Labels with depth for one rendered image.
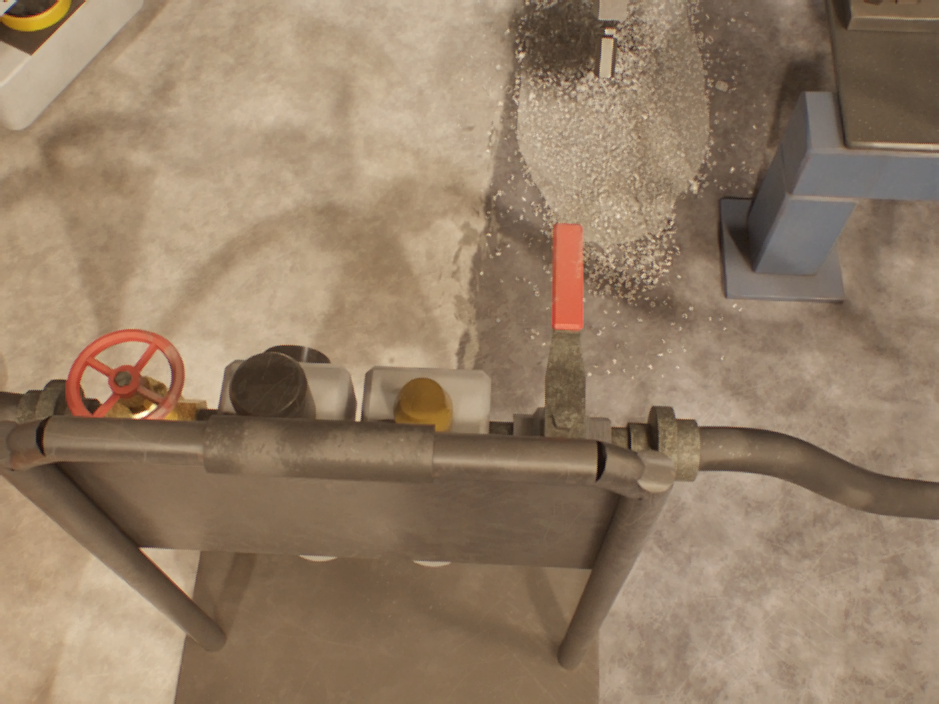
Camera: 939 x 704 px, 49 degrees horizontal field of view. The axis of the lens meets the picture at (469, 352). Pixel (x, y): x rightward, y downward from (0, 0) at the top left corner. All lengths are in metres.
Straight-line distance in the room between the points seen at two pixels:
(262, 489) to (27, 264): 0.75
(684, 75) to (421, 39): 0.36
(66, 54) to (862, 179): 0.96
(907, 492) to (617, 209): 0.61
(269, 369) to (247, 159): 0.76
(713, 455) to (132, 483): 0.37
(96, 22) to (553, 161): 0.61
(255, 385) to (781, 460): 0.34
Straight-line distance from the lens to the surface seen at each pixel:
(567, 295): 0.68
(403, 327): 1.22
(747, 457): 0.69
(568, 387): 0.67
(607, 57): 1.12
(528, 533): 0.72
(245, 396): 0.64
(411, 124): 1.39
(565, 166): 1.35
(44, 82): 1.42
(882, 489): 0.80
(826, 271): 1.32
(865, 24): 1.20
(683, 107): 1.43
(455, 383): 0.68
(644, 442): 0.68
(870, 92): 1.15
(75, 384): 0.67
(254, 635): 1.11
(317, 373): 0.69
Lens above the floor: 1.07
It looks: 63 degrees down
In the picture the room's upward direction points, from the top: straight up
